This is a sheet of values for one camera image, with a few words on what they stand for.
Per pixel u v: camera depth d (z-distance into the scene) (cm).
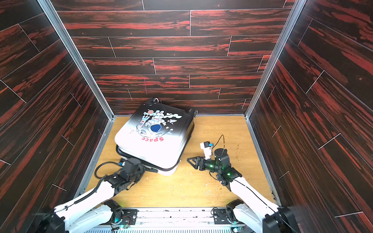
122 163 77
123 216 73
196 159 70
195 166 70
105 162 77
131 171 64
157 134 81
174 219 75
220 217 73
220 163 62
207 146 72
